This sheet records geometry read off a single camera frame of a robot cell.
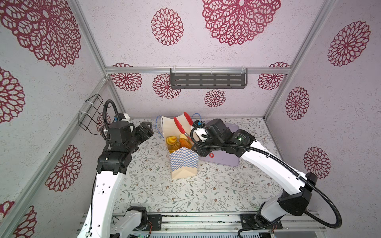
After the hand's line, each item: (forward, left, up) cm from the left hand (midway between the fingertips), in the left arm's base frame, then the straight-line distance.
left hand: (146, 130), depth 69 cm
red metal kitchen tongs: (+5, -21, +1) cm, 21 cm away
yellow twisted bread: (+11, -9, -22) cm, 26 cm away
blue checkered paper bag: (-6, -17, -19) cm, 26 cm away
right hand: (-5, -23, -4) cm, 24 cm away
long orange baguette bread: (+8, -11, -28) cm, 31 cm away
